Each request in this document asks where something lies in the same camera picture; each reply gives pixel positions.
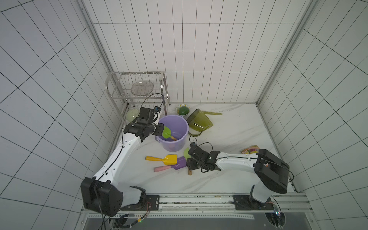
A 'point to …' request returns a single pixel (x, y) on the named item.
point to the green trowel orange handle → (166, 133)
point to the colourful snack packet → (253, 149)
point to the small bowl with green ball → (183, 109)
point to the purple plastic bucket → (179, 127)
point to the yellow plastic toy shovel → (168, 159)
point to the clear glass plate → (142, 88)
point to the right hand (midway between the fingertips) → (185, 166)
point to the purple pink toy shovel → (181, 164)
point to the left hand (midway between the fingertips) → (157, 129)
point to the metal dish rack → (130, 91)
